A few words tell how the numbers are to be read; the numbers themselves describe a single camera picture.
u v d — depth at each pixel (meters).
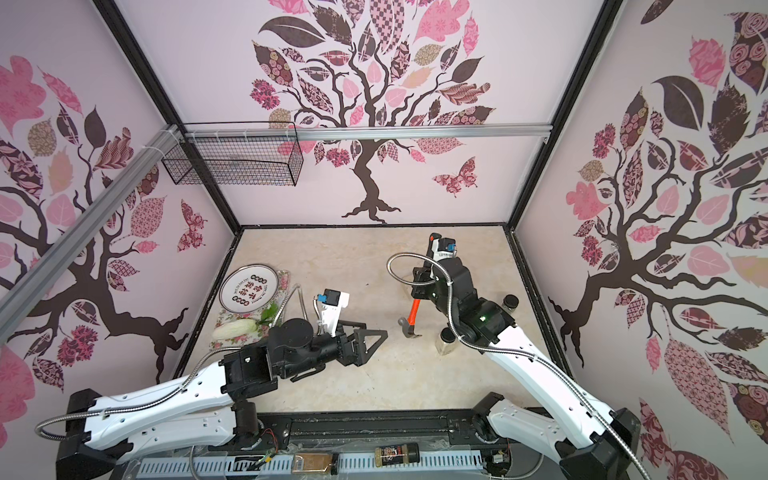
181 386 0.45
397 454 0.68
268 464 0.70
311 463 0.66
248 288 1.00
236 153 0.95
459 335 0.50
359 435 0.74
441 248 0.62
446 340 0.80
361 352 0.54
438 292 0.56
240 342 0.90
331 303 0.57
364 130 0.93
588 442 0.38
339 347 0.56
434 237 0.67
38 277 0.53
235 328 0.89
